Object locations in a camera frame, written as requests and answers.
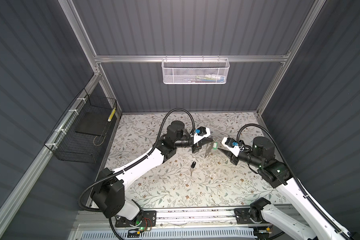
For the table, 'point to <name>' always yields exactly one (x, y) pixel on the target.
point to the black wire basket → (80, 134)
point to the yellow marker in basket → (111, 115)
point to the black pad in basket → (94, 123)
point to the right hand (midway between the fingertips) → (224, 145)
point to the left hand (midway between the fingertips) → (212, 138)
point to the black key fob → (193, 164)
